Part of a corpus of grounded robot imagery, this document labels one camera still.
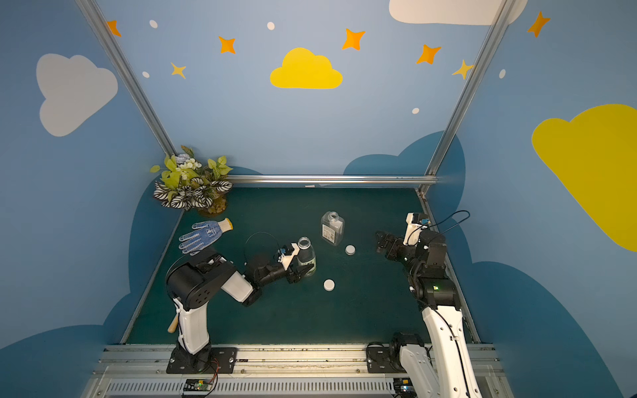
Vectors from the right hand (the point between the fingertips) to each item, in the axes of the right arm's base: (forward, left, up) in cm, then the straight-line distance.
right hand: (393, 232), depth 75 cm
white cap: (-7, +19, -25) cm, 33 cm away
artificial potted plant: (+19, +75, -2) cm, 78 cm away
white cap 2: (+8, +11, -25) cm, 28 cm away
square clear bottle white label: (+11, +19, -14) cm, 26 cm away
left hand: (0, +27, -17) cm, 32 cm away
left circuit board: (-40, +56, -26) cm, 74 cm away
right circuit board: (-37, -5, -28) cm, 46 cm away
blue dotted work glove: (+12, +73, -24) cm, 78 cm away
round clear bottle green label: (-3, +27, -11) cm, 30 cm away
